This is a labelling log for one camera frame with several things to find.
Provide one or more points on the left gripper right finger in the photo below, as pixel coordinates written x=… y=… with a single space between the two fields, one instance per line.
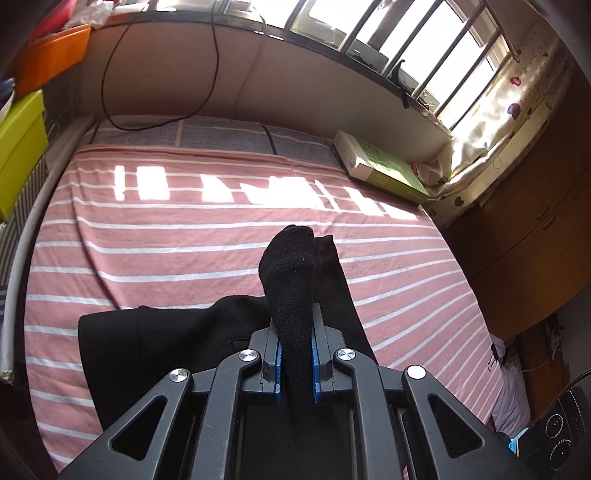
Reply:
x=404 y=424

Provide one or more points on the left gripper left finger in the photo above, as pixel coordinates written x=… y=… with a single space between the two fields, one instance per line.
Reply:
x=189 y=425

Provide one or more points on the black pants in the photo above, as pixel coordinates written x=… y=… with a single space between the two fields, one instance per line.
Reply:
x=124 y=353

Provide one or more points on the wooden wardrobe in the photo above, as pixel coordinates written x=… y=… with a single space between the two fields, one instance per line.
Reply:
x=526 y=251

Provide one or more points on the pink striped bed sheet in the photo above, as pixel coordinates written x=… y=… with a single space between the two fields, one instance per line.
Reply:
x=173 y=227

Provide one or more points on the green cardboard box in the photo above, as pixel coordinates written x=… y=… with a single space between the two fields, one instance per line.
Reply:
x=370 y=164

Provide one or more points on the cream heart curtain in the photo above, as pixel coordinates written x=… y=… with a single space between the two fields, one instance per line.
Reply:
x=503 y=126

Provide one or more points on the grey mattress pad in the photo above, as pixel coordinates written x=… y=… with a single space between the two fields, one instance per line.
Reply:
x=210 y=133

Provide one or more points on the yellow green storage box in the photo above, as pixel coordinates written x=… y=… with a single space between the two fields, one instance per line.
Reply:
x=23 y=142

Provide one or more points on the orange storage box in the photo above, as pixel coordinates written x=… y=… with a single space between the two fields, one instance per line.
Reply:
x=43 y=60

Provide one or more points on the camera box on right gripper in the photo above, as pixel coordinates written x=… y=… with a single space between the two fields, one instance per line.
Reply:
x=558 y=438

